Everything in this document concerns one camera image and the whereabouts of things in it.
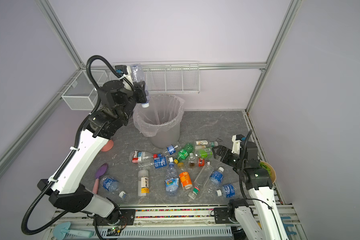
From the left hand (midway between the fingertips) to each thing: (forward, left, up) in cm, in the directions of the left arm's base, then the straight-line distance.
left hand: (141, 84), depth 60 cm
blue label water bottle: (-27, -32, -46) cm, 62 cm away
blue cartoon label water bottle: (-25, -9, -45) cm, 52 cm away
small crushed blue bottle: (-5, -8, -46) cm, 47 cm away
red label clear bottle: (-8, +13, -47) cm, 49 cm away
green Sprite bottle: (-8, -16, -45) cm, 49 cm away
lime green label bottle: (-9, -28, -45) cm, 54 cm away
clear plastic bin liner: (+18, -4, -35) cm, 40 cm away
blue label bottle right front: (-32, -37, -44) cm, 66 cm away
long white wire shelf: (+41, -16, -24) cm, 50 cm away
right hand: (-18, -34, -29) cm, 48 cm away
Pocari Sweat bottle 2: (-25, +23, -45) cm, 56 cm away
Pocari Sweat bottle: (-13, -2, -45) cm, 47 cm away
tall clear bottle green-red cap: (-24, -25, -49) cm, 61 cm away
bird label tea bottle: (-1, -30, -46) cm, 55 cm away
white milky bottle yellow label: (-26, +7, -45) cm, 52 cm away
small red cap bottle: (-15, -26, -45) cm, 54 cm away
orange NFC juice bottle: (-25, -16, -45) cm, 54 cm away
